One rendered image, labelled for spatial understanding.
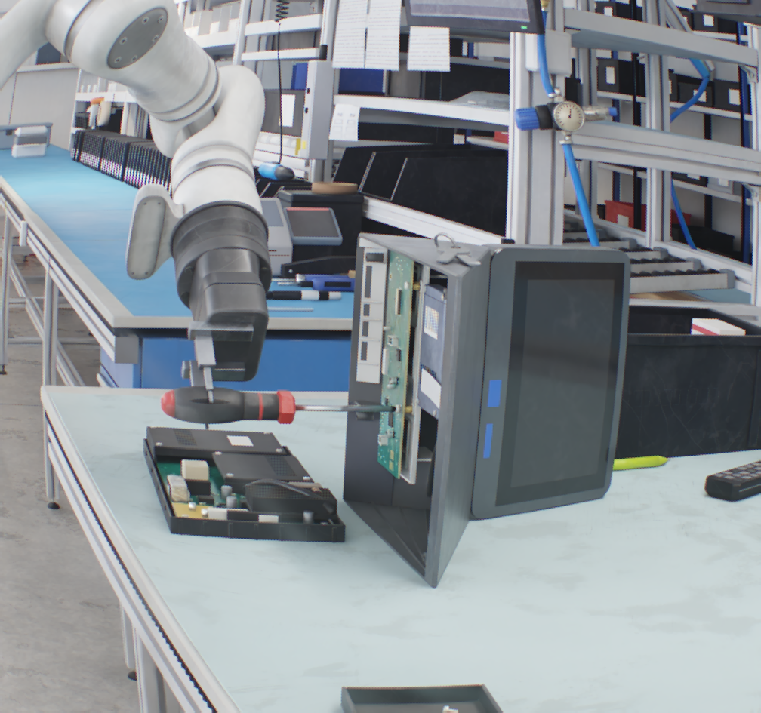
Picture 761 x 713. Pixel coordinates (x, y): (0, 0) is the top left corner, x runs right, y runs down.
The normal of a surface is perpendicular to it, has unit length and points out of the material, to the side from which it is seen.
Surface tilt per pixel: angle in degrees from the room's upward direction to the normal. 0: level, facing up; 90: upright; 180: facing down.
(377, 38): 91
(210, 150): 39
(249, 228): 44
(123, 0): 63
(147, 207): 127
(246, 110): 68
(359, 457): 90
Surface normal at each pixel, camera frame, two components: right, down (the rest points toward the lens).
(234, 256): 0.23, -0.54
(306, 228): 0.22, -0.75
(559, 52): 0.30, 0.16
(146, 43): 0.73, 0.66
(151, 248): 0.17, 0.72
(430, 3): -0.73, 0.25
